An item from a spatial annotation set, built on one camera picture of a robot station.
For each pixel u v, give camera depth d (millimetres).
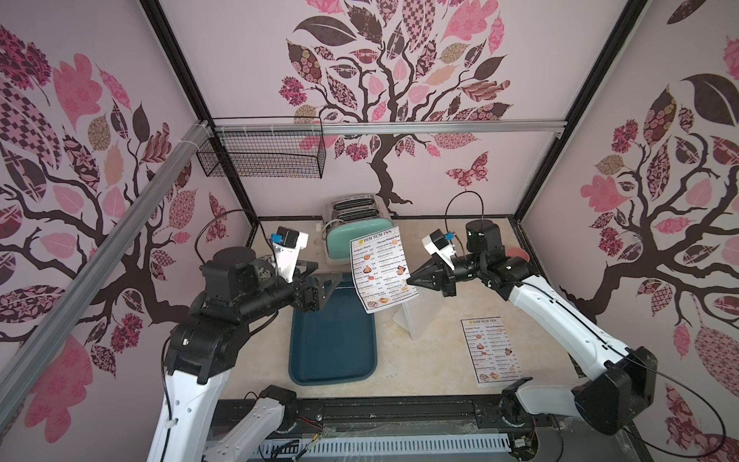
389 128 950
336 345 858
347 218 976
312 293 480
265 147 947
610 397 460
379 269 652
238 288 401
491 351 852
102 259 536
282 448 716
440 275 605
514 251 981
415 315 923
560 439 707
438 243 569
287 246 463
